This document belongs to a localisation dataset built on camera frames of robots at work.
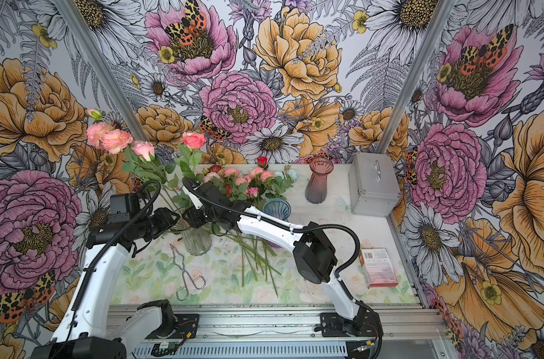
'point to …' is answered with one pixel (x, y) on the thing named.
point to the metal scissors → (199, 282)
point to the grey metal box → (374, 188)
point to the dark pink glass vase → (316, 190)
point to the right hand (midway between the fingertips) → (189, 219)
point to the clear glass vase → (196, 241)
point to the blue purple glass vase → (278, 207)
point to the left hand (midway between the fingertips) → (175, 226)
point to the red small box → (379, 269)
